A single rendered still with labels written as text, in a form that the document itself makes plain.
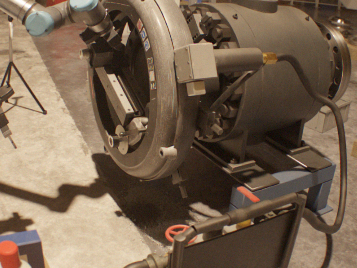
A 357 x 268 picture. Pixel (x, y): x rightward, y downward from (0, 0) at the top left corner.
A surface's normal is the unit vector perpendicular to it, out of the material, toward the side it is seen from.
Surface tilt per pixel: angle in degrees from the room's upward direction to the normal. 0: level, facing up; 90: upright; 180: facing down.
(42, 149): 0
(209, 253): 90
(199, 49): 67
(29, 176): 0
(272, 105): 102
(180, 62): 90
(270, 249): 90
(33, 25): 92
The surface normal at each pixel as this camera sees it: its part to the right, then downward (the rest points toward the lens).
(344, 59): 0.48, -0.02
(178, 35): 0.41, -0.27
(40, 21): -0.07, 0.41
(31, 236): 0.10, -0.89
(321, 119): -0.75, 0.21
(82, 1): -0.19, -0.38
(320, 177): 0.49, 0.36
